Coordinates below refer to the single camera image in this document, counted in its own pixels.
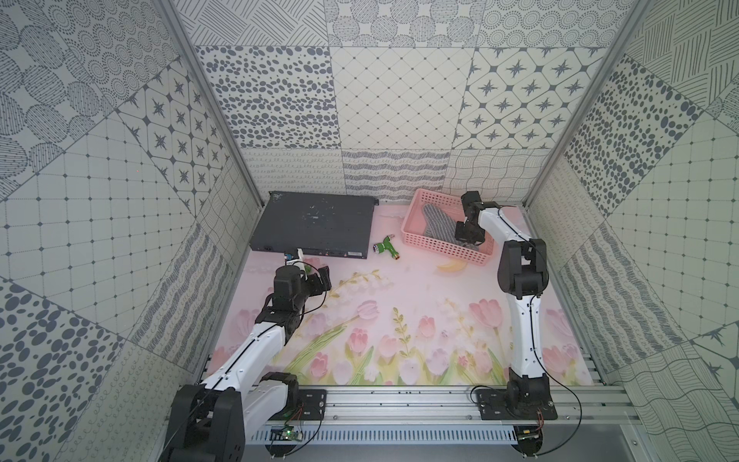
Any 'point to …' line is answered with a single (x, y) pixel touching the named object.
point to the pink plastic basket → (412, 230)
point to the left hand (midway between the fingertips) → (307, 264)
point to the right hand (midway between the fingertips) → (468, 240)
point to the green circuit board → (285, 433)
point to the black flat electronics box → (319, 223)
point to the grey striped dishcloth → (441, 227)
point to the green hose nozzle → (386, 244)
